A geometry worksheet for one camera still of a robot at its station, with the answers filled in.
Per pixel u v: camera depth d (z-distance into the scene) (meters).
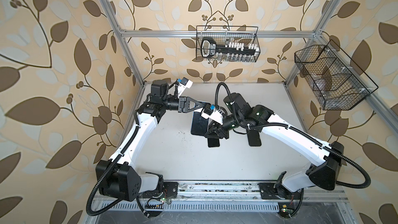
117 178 0.39
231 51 0.84
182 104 0.60
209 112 0.58
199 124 0.64
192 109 0.64
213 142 0.89
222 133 0.58
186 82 0.63
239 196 0.74
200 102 0.64
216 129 0.58
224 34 0.90
